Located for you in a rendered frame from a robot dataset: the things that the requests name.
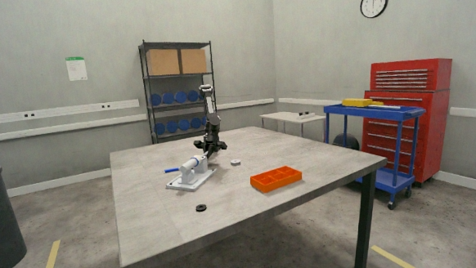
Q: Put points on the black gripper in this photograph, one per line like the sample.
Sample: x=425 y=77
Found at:
x=210 y=144

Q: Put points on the orange compartment tray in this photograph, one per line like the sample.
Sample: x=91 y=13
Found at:
x=276 y=178

